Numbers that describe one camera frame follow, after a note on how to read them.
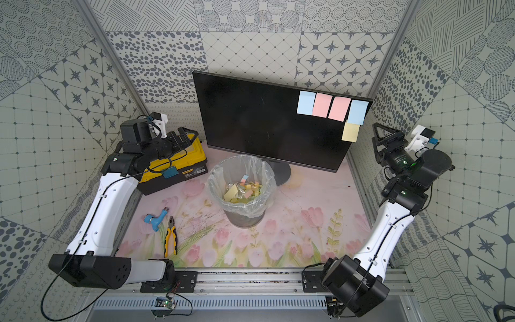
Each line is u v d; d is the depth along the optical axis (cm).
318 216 91
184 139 62
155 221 88
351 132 68
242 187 91
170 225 88
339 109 64
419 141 54
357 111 63
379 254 39
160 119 63
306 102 65
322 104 64
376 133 55
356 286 43
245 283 75
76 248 38
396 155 53
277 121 99
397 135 51
